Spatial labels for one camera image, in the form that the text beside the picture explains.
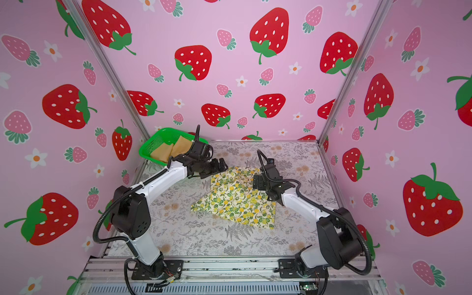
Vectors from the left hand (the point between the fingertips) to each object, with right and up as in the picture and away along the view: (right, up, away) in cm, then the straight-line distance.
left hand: (223, 169), depth 89 cm
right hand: (+19, -5, 0) cm, 19 cm away
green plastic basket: (-41, +20, +25) cm, 52 cm away
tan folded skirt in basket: (-39, +10, +22) cm, 46 cm away
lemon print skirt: (+4, -14, +3) cm, 15 cm away
